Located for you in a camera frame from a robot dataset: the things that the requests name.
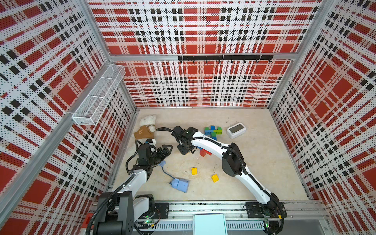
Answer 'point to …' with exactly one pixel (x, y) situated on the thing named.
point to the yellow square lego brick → (194, 171)
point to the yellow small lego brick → (215, 178)
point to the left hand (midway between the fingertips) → (171, 148)
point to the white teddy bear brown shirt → (147, 129)
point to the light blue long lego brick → (208, 132)
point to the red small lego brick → (208, 152)
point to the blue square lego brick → (212, 127)
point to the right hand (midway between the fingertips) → (188, 149)
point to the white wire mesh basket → (91, 109)
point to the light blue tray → (209, 224)
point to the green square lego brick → (214, 134)
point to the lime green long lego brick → (218, 131)
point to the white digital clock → (236, 130)
